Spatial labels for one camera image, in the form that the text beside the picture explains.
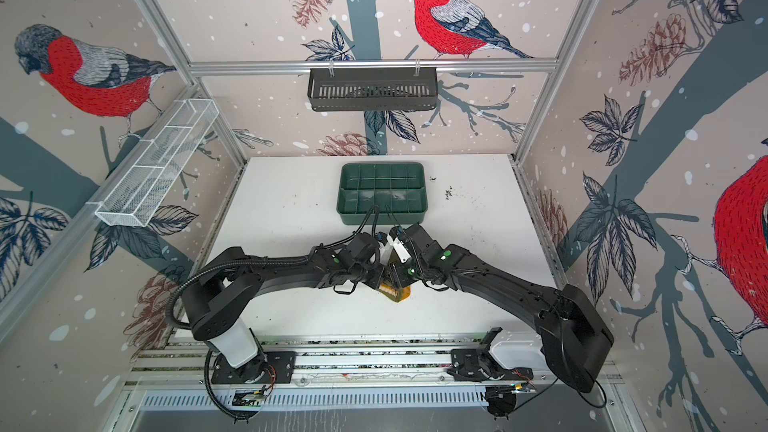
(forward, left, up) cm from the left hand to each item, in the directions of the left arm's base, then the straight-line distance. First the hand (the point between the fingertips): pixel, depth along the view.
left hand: (388, 276), depth 86 cm
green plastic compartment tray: (+32, -4, +3) cm, 32 cm away
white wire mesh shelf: (+10, +62, +27) cm, 68 cm away
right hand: (-2, -1, +5) cm, 5 cm away
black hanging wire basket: (+61, +6, +24) cm, 66 cm away
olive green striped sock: (-5, -3, 0) cm, 6 cm away
